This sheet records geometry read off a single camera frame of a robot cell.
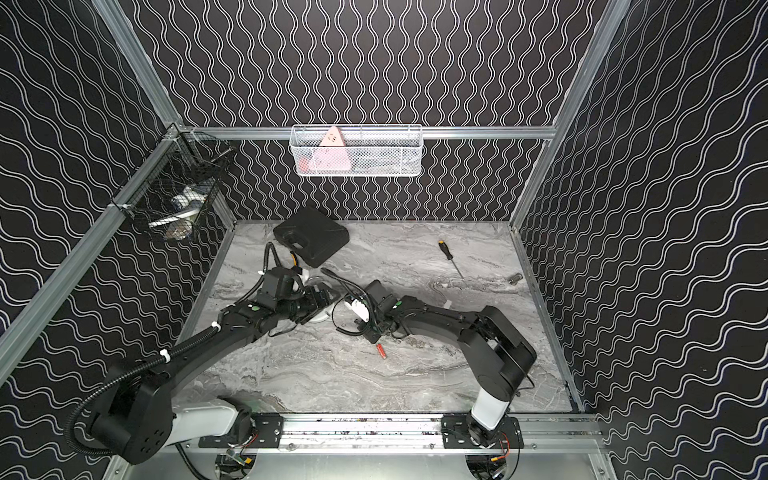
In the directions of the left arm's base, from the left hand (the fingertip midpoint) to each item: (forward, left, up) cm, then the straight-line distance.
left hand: (334, 296), depth 83 cm
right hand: (-2, -9, -11) cm, 14 cm away
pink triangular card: (+37, +4, +21) cm, 42 cm away
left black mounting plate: (-31, +13, -15) cm, 37 cm away
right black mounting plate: (-29, -34, -13) cm, 46 cm away
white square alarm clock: (-4, -8, +1) cm, 8 cm away
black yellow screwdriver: (+29, -36, -13) cm, 48 cm away
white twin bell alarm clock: (0, +4, -13) cm, 13 cm away
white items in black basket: (+7, +38, +18) cm, 43 cm away
